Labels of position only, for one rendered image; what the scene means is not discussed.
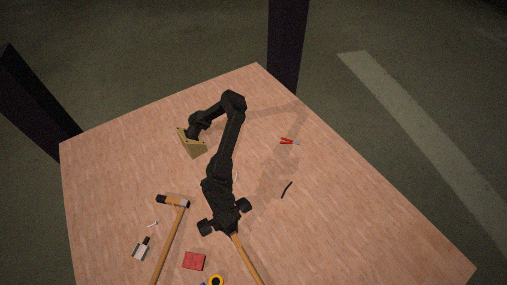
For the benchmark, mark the red flat block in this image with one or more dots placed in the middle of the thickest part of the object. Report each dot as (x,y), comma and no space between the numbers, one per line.
(194,261)

